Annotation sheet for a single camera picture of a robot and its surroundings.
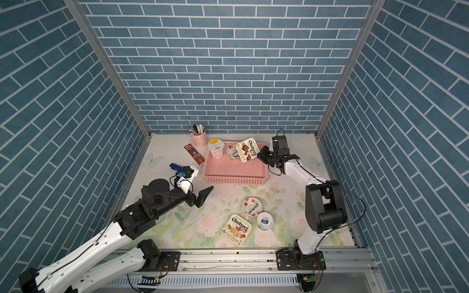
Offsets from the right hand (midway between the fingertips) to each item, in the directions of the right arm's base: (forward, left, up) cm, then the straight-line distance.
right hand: (258, 153), depth 92 cm
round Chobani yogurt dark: (+7, +15, -9) cm, 19 cm away
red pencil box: (+6, +37, -13) cm, 40 cm away
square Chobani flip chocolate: (+2, +6, 0) cm, 6 cm away
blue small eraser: (-3, +46, -13) cm, 48 cm away
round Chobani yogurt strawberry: (-24, +1, -10) cm, 26 cm away
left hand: (-25, +19, +12) cm, 33 cm away
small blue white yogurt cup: (-31, -4, -9) cm, 32 cm away
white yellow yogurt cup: (+7, +24, -5) cm, 25 cm away
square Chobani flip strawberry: (-35, +8, -11) cm, 37 cm away
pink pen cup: (+14, +35, -10) cm, 39 cm away
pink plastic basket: (0, +19, -19) cm, 27 cm away
